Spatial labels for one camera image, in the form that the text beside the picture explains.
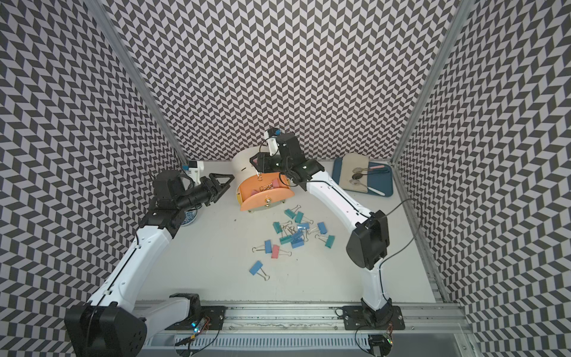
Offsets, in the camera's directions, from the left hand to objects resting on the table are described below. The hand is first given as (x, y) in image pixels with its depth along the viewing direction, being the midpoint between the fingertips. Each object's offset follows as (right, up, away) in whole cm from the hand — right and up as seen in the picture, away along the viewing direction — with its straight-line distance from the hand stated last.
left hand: (232, 182), depth 73 cm
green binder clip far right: (+35, -25, +20) cm, 47 cm away
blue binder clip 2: (+10, -26, +16) cm, 32 cm away
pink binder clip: (+13, 0, +14) cm, 19 cm away
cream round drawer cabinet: (+1, +5, +10) cm, 11 cm away
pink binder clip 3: (+13, -28, +15) cm, 34 cm away
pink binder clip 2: (+8, -2, +12) cm, 15 cm away
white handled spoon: (+51, 0, +35) cm, 62 cm away
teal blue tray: (+62, +1, +35) cm, 71 cm away
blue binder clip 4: (+24, -19, +23) cm, 38 cm away
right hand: (+7, +7, +5) cm, 11 cm away
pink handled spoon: (+54, +6, +40) cm, 67 cm away
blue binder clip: (+6, -33, +11) cm, 35 cm away
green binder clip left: (+13, -20, +22) cm, 33 cm away
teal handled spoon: (+53, +3, +38) cm, 65 cm away
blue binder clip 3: (+32, -20, +22) cm, 44 cm away
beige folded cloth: (+49, +11, +42) cm, 66 cm away
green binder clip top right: (+23, -16, +24) cm, 37 cm away
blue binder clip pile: (+22, -23, +16) cm, 35 cm away
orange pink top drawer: (+5, -7, +3) cm, 9 cm away
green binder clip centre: (+17, -23, +17) cm, 33 cm away
